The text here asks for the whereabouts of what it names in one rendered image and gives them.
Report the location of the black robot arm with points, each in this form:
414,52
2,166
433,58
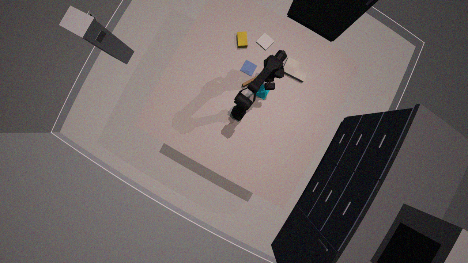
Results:
274,64

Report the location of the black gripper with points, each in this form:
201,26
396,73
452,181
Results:
269,85

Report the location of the brown wooden bar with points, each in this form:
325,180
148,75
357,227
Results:
248,82

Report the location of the yellow rectangular block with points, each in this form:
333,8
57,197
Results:
242,39

